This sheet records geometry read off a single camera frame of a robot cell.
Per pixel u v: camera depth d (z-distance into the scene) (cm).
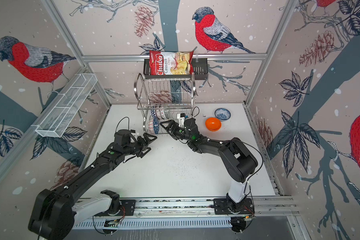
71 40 83
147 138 74
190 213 73
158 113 98
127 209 73
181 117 83
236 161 48
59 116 73
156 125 100
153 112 98
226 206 73
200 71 95
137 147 72
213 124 103
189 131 69
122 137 63
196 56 91
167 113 109
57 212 39
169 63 88
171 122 76
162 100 126
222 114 111
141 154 79
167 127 76
